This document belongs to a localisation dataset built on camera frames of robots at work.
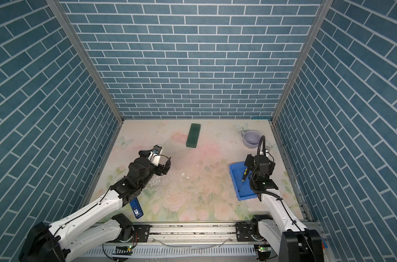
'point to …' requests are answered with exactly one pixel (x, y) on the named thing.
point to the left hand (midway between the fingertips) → (162, 154)
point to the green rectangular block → (193, 136)
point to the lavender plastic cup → (251, 138)
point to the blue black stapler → (136, 208)
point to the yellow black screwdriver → (245, 175)
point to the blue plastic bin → (246, 191)
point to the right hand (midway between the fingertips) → (258, 155)
